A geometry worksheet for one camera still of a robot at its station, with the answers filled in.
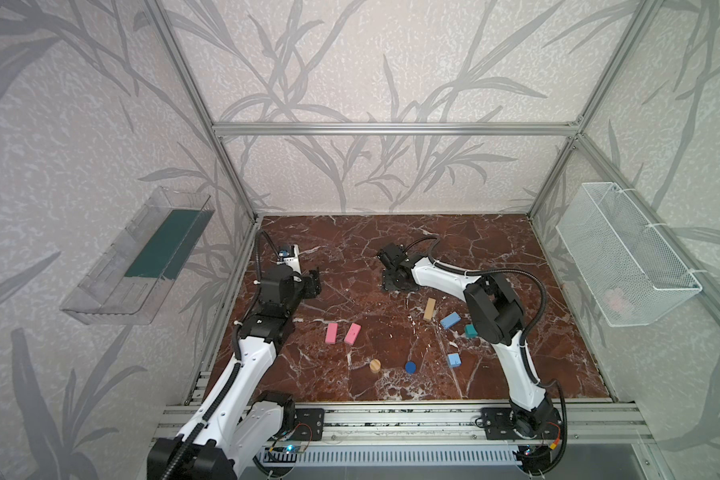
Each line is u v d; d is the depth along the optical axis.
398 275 0.75
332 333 0.89
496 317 0.56
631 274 0.63
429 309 0.94
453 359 0.82
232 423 0.44
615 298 0.74
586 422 0.75
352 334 0.89
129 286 0.63
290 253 0.68
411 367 0.83
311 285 0.71
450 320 0.89
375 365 0.81
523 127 0.94
